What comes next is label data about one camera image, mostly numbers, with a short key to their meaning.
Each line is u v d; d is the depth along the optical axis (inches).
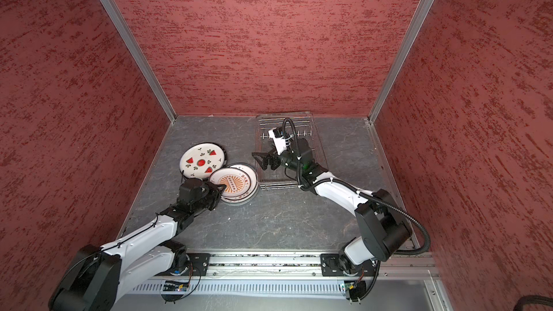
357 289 27.4
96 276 16.0
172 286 28.6
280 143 27.8
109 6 30.7
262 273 28.7
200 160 39.3
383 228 17.2
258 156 28.7
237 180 36.3
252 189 35.1
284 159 27.9
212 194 30.4
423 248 16.0
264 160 27.8
